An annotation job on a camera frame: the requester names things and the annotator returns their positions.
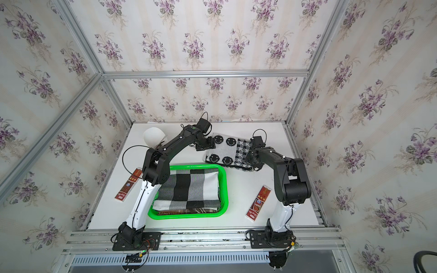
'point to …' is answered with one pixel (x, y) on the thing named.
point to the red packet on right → (258, 203)
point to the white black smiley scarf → (230, 151)
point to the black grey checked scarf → (189, 188)
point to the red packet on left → (122, 194)
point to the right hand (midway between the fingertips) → (251, 161)
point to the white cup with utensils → (153, 137)
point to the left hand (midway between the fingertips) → (212, 147)
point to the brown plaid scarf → (198, 211)
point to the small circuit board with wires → (135, 257)
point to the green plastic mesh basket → (223, 189)
